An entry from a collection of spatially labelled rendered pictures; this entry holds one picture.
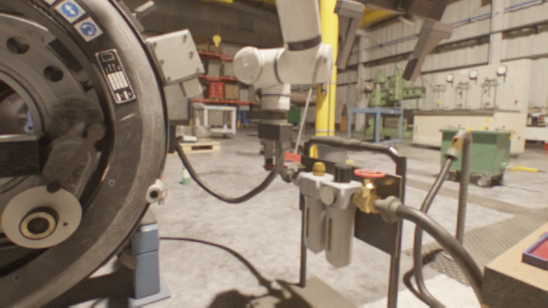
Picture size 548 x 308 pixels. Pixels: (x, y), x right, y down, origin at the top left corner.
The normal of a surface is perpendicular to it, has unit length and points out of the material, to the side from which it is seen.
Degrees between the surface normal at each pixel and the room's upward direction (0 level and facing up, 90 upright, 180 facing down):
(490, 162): 90
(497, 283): 90
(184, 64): 90
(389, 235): 90
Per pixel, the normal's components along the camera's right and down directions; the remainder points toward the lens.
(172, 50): 0.53, 0.07
